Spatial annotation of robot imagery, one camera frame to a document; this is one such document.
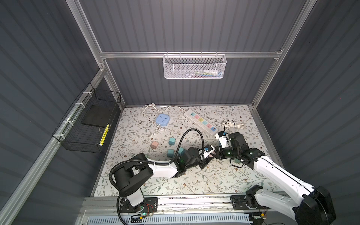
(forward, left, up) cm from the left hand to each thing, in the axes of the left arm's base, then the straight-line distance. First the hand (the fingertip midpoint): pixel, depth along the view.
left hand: (212, 153), depth 80 cm
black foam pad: (+18, +62, +17) cm, 67 cm away
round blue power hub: (+35, +31, -9) cm, 47 cm away
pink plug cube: (+13, +36, -10) cm, 39 cm away
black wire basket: (+11, +67, +16) cm, 69 cm away
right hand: (0, 0, +1) cm, 1 cm away
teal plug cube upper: (+15, +24, -9) cm, 30 cm away
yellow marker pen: (+6, +56, +16) cm, 59 cm away
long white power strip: (+30, 0, -8) cm, 31 cm away
